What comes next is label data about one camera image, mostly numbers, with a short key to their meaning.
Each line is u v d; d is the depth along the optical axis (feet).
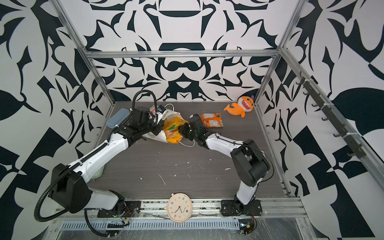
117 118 3.53
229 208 2.44
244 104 3.55
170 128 2.92
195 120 2.29
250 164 1.56
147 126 2.21
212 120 3.46
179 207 2.39
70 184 1.34
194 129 2.30
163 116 2.34
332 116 1.81
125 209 2.39
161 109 2.30
